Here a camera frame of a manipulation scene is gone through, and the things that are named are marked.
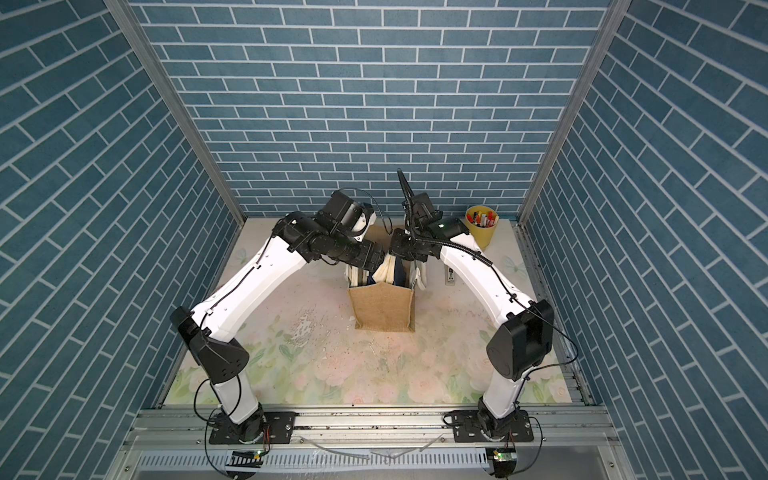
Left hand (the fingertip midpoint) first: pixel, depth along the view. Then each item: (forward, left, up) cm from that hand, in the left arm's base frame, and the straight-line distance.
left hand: (379, 257), depth 74 cm
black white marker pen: (+10, -23, -23) cm, 35 cm away
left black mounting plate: (-33, +25, -28) cm, 50 cm away
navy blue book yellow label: (-2, +3, -8) cm, 8 cm away
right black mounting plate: (-33, -22, -27) cm, 48 cm away
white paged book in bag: (-1, +6, -8) cm, 10 cm away
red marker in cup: (+27, -37, -12) cm, 48 cm away
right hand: (+6, -4, -4) cm, 8 cm away
